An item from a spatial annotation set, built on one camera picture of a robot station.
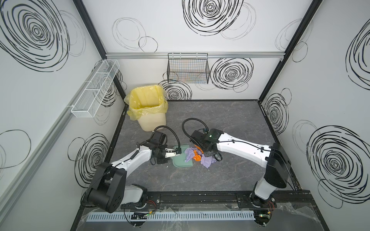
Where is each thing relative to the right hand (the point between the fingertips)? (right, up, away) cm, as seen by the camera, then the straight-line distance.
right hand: (210, 152), depth 80 cm
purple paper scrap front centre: (-1, -7, +5) cm, 9 cm away
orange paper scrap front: (-6, -5, +8) cm, 12 cm away
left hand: (-24, -3, +8) cm, 26 cm away
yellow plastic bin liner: (-42, +31, +19) cm, 56 cm away
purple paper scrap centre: (-12, -3, +9) cm, 15 cm away
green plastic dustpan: (-18, -6, +5) cm, 20 cm away
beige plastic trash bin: (-35, +17, +10) cm, 40 cm away
